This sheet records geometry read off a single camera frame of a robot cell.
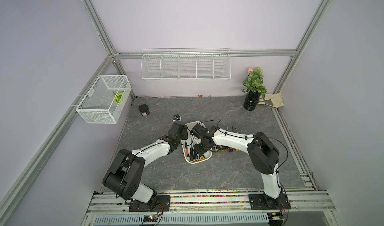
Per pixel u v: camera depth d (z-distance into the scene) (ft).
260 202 2.42
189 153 2.92
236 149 1.90
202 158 2.82
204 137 2.22
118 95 2.65
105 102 2.71
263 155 1.64
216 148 3.00
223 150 2.94
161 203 2.42
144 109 3.54
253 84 3.03
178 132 2.29
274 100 3.92
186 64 3.25
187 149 2.96
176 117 2.64
